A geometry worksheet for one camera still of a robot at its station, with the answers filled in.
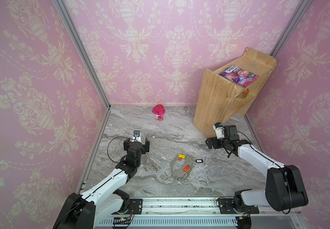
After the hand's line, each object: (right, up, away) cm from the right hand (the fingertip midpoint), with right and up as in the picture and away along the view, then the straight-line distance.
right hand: (214, 139), depth 91 cm
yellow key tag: (-21, -11, +1) cm, 24 cm away
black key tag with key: (-10, -14, -1) cm, 17 cm away
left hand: (-47, +1, -6) cm, 47 cm away
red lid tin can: (+20, +29, +4) cm, 36 cm away
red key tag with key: (-18, -17, -4) cm, 25 cm away
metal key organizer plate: (-22, -20, -5) cm, 31 cm away
